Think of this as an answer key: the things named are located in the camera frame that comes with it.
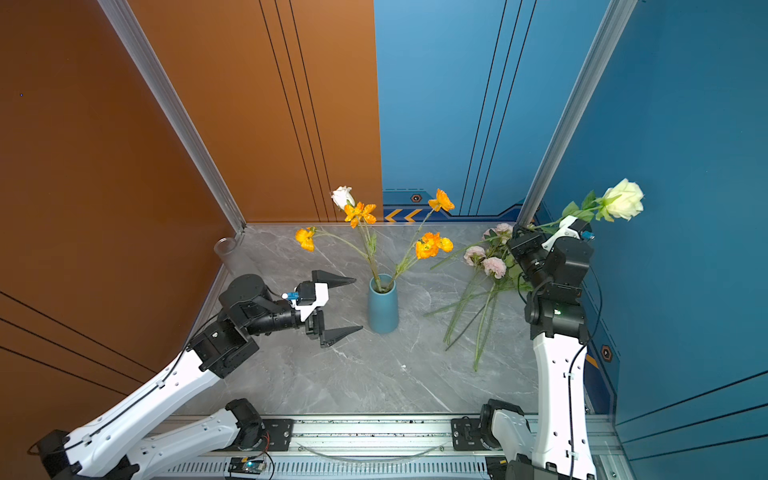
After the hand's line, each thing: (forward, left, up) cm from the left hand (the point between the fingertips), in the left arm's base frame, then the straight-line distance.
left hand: (356, 299), depth 58 cm
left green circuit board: (-24, +28, -37) cm, 52 cm away
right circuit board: (-24, -32, -37) cm, 55 cm away
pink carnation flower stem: (+31, -41, -28) cm, 58 cm away
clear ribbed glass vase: (+38, +52, -32) cm, 72 cm away
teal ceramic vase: (+10, -4, -22) cm, 24 cm away
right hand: (+17, -33, +4) cm, 37 cm away
